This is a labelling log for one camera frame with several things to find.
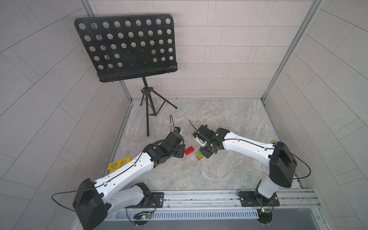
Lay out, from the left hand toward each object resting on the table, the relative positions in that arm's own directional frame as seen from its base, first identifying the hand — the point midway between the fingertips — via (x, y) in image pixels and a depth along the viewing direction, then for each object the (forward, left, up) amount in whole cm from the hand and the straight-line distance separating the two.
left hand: (183, 147), depth 79 cm
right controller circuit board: (-30, -41, -11) cm, 52 cm away
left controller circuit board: (-31, +18, -9) cm, 37 cm away
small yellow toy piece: (+8, -57, -8) cm, 58 cm away
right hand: (-1, -12, -4) cm, 13 cm away
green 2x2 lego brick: (-6, -9, +4) cm, 12 cm away
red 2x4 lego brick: (+2, -3, -10) cm, 10 cm away
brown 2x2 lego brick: (-3, -9, -10) cm, 14 cm away
